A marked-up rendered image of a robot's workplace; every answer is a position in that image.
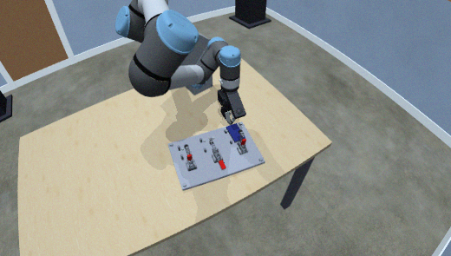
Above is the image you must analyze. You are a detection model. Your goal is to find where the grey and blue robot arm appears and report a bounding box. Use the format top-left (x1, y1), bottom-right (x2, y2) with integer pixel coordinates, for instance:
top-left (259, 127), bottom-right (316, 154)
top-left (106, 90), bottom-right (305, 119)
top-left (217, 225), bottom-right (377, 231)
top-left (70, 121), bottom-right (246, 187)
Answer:
top-left (115, 0), bottom-right (241, 97)

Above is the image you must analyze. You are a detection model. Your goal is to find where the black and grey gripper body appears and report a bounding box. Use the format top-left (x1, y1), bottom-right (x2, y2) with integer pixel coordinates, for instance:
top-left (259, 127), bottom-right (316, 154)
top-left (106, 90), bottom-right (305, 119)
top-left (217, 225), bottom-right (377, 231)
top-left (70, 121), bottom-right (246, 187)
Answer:
top-left (218, 85), bottom-right (239, 111)

